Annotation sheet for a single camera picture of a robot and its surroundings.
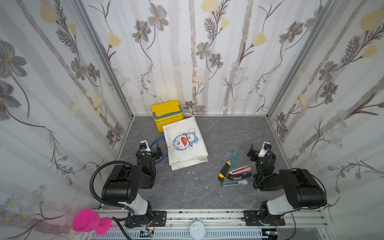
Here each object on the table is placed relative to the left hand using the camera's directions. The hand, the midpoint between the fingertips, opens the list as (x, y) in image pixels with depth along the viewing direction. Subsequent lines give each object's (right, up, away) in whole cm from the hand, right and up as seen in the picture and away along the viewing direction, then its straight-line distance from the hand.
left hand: (150, 143), depth 90 cm
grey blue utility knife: (+47, -23, -4) cm, 53 cm away
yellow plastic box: (+7, +20, +12) cm, 25 cm away
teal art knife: (+54, -8, +8) cm, 55 cm away
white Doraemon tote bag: (+21, -1, +5) cm, 22 cm away
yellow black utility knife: (+44, -19, -2) cm, 48 cm away
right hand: (+68, -1, -2) cm, 68 cm away
